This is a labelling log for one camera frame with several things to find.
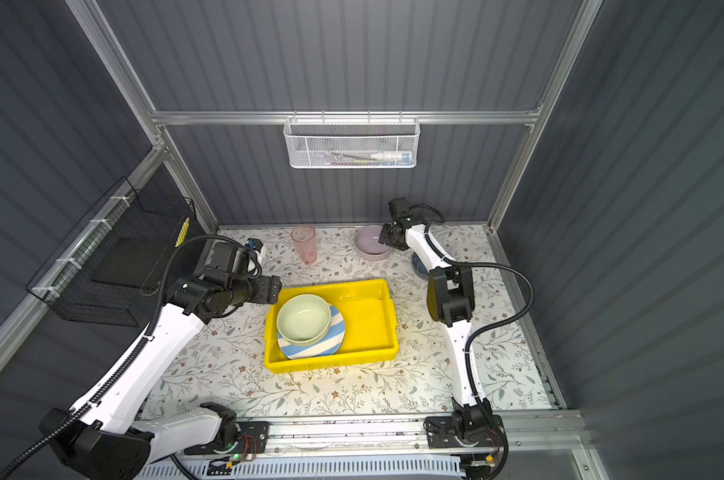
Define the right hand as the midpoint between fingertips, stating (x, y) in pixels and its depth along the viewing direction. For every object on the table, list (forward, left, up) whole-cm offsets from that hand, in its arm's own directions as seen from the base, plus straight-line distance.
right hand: (390, 239), depth 106 cm
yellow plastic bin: (-27, +7, -8) cm, 29 cm away
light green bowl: (-30, +27, -2) cm, 41 cm away
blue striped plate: (-38, +19, -4) cm, 43 cm away
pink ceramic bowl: (+4, +8, -7) cm, 12 cm away
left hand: (-29, +34, +16) cm, 47 cm away
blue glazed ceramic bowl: (-8, -10, -6) cm, 14 cm away
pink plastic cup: (-4, +29, +4) cm, 30 cm away
